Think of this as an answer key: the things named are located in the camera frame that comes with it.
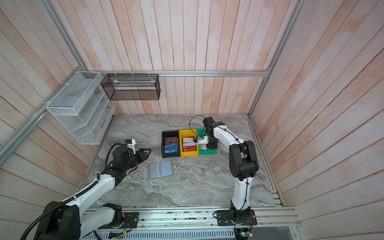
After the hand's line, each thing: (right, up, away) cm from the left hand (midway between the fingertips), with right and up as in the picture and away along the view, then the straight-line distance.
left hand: (150, 153), depth 85 cm
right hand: (+39, +6, +13) cm, 41 cm away
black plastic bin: (+10, +4, +16) cm, 19 cm away
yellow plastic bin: (+22, +2, +14) cm, 26 cm away
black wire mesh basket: (-18, +45, +20) cm, 52 cm away
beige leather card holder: (+5, -11, +5) cm, 13 cm away
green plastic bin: (+32, +12, +6) cm, 35 cm away
